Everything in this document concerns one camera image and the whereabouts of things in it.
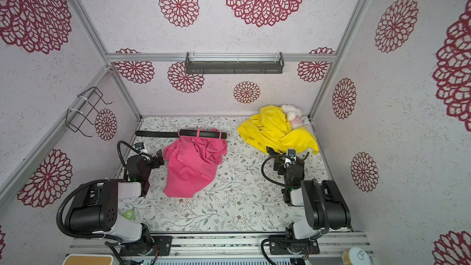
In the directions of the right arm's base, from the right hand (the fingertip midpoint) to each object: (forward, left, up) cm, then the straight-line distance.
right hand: (288, 154), depth 91 cm
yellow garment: (+15, +8, +2) cm, 17 cm away
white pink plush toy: (+23, -6, +5) cm, 24 cm away
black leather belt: (+11, +55, +2) cm, 57 cm away
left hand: (0, +69, +1) cm, 69 cm away
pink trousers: (-7, +48, +1) cm, 48 cm away
